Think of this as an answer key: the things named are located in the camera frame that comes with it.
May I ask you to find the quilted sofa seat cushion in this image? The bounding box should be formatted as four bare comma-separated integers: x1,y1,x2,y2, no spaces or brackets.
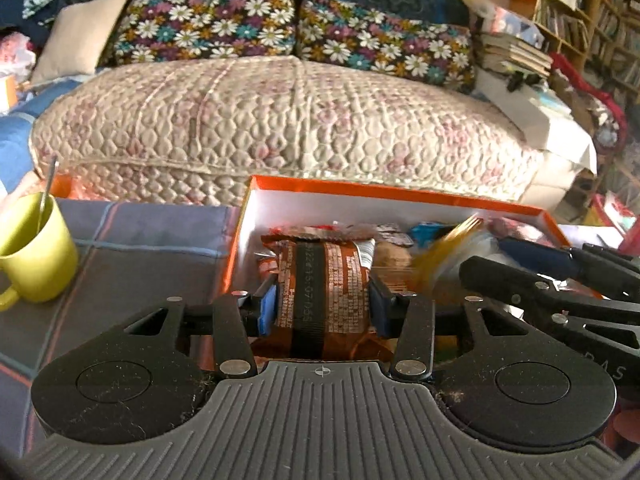
29,55,546,206

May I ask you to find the orange brown snack packet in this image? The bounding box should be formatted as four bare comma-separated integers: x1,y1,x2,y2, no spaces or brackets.
252,232,401,361

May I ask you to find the dark blue clothing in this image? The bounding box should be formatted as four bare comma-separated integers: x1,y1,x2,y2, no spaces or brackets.
0,0,66,36

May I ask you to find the yellow snack packet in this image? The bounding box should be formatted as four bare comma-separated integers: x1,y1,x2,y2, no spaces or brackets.
412,215,486,293

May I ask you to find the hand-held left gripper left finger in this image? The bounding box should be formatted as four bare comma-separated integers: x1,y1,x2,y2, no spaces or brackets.
122,282,278,378

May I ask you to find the wooden bookshelf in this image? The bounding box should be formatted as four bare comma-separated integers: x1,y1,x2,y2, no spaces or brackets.
530,0,640,91

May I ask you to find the orange cardboard box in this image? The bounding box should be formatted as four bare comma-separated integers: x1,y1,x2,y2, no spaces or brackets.
220,174,606,361

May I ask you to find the green mug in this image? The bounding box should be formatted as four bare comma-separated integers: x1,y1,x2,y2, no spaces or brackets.
0,191,80,313

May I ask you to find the white cloth covered table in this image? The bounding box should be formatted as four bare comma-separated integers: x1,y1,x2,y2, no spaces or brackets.
475,67,598,211

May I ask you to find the beige pillow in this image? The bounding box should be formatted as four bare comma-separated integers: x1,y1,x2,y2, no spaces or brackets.
30,0,132,86

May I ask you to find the brown bread packet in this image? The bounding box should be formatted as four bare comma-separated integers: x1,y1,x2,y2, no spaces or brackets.
372,242,418,293

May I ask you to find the metal spoon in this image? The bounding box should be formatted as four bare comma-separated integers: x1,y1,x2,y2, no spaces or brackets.
36,155,58,231

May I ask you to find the plaid blue tablecloth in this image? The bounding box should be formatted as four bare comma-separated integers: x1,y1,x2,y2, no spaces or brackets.
0,197,640,461

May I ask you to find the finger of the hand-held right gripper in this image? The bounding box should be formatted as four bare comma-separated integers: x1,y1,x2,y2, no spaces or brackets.
460,256,640,356
500,236,640,298

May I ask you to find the stack of books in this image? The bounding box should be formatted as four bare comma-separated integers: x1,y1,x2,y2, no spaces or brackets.
475,30,556,81

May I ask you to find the red cloth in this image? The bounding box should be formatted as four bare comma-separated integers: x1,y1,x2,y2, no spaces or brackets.
550,50,631,136

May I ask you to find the floral cushion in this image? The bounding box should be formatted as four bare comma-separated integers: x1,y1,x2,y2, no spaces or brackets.
110,0,298,66
297,0,476,93

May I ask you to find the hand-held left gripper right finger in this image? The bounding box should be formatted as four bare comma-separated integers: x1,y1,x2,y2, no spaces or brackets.
367,280,506,381

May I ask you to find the blue snack packet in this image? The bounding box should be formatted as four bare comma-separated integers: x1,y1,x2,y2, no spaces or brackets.
410,221,453,248

